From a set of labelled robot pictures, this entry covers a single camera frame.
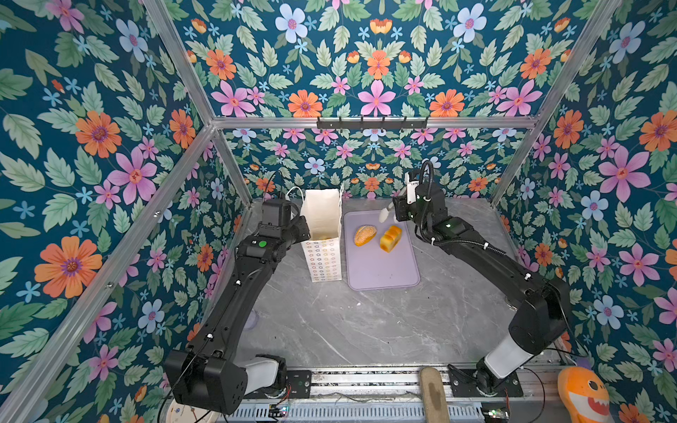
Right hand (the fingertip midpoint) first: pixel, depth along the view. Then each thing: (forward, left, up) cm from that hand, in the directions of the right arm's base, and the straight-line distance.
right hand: (400, 194), depth 82 cm
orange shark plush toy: (-51, -43, -22) cm, 70 cm away
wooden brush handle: (-51, -6, -26) cm, 58 cm away
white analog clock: (-53, +62, -26) cm, 86 cm away
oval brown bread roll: (+3, +11, -24) cm, 27 cm away
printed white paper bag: (+6, +27, -13) cm, 30 cm away
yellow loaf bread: (-1, +1, -23) cm, 23 cm away
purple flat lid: (-30, +48, -27) cm, 63 cm away
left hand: (-9, +29, 0) cm, 30 cm away
